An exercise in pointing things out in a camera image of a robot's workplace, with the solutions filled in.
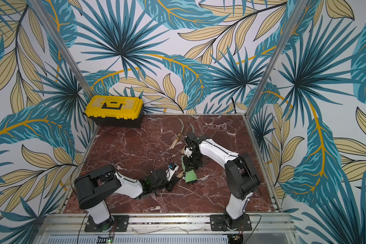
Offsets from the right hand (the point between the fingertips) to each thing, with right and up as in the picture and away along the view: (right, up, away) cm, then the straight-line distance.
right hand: (187, 170), depth 85 cm
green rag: (+1, 0, -8) cm, 8 cm away
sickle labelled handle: (-6, +17, +18) cm, 26 cm away
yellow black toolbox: (-47, +35, +14) cm, 60 cm away
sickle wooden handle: (-4, -3, +2) cm, 5 cm away
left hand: (-5, -6, +3) cm, 9 cm away
